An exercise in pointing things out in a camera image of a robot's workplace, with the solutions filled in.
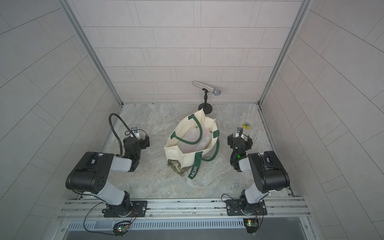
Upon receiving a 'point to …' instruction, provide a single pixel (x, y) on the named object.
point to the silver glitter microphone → (216, 91)
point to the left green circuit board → (120, 228)
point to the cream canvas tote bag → (173, 154)
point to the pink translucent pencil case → (192, 134)
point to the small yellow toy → (246, 125)
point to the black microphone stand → (207, 107)
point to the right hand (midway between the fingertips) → (240, 133)
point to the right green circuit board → (251, 224)
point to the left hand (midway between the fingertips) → (141, 133)
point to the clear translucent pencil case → (205, 142)
